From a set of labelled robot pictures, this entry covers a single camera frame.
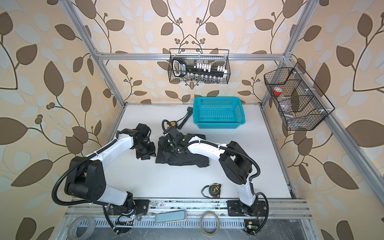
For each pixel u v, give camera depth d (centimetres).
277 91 81
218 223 67
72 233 66
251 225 71
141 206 74
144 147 74
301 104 73
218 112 116
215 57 91
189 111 115
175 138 67
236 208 74
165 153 76
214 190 77
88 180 43
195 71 85
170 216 69
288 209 75
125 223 74
